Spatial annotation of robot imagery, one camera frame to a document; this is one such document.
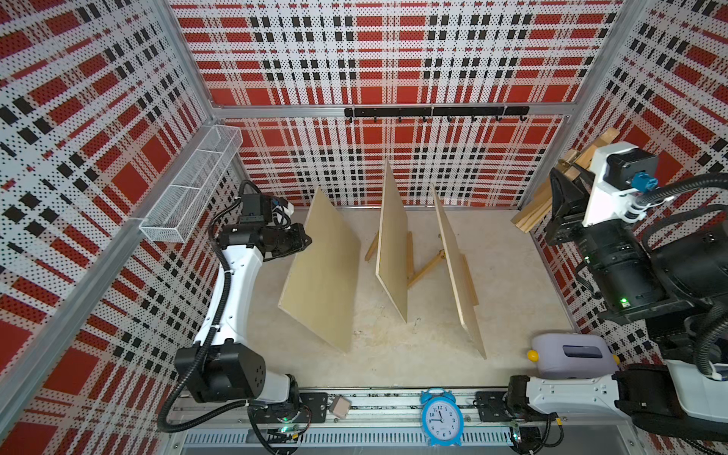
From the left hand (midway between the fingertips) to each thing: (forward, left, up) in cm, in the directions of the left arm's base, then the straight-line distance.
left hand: (312, 239), depth 78 cm
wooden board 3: (+3, -47, -26) cm, 54 cm away
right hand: (-16, -46, +35) cm, 60 cm away
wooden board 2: (-5, -22, -6) cm, 23 cm away
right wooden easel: (-3, -50, -23) cm, 55 cm away
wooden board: (-12, -4, -5) cm, 14 cm away
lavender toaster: (-26, -68, -17) cm, 75 cm away
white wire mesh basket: (+15, +49, -5) cm, 51 cm away
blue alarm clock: (-40, -34, -23) cm, 58 cm away
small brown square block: (-37, -8, -24) cm, 45 cm away
